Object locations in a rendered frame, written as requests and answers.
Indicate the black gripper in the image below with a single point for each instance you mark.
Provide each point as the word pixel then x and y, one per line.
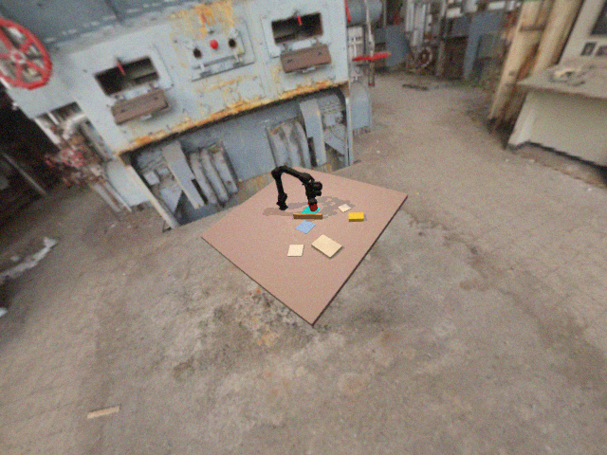
pixel 311 198

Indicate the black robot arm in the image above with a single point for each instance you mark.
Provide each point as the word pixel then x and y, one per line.
pixel 316 186

